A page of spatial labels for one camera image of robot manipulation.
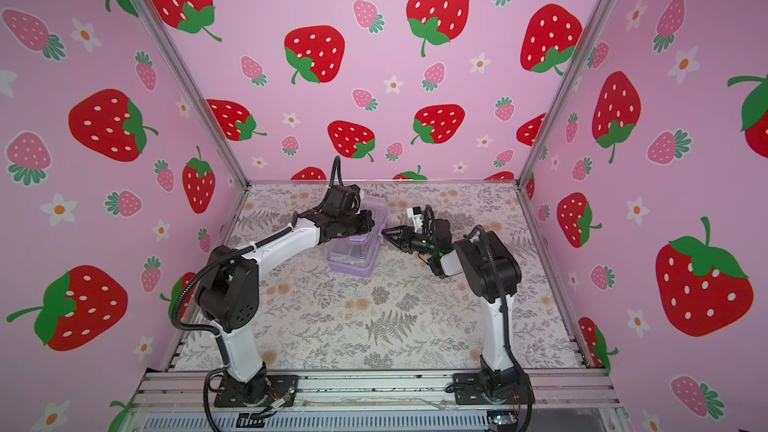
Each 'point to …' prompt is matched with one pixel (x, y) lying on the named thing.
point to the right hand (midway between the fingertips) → (383, 236)
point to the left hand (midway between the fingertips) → (377, 224)
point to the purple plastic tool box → (356, 255)
